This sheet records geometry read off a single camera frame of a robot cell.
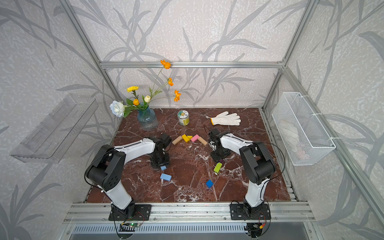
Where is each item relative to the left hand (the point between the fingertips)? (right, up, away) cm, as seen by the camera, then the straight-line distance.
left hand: (166, 166), depth 90 cm
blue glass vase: (-15, +29, +9) cm, 34 cm away
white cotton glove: (+39, +29, +23) cm, 54 cm away
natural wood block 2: (+22, +14, +11) cm, 28 cm away
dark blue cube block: (+26, -7, -7) cm, 28 cm away
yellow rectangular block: (+10, +15, +12) cm, 22 cm away
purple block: (+33, +4, -2) cm, 33 cm away
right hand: (+33, +5, +4) cm, 34 cm away
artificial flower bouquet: (-18, +39, -5) cm, 43 cm away
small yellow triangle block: (+13, +17, +11) cm, 24 cm away
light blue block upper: (-1, 0, -3) cm, 3 cm away
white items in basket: (+68, +20, -14) cm, 72 cm away
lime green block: (+31, 0, -1) cm, 31 cm away
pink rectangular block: (+17, +16, +12) cm, 26 cm away
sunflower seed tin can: (+9, +30, +15) cm, 35 cm away
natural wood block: (+5, +15, +11) cm, 19 cm away
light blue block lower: (+1, -5, -5) cm, 7 cm away
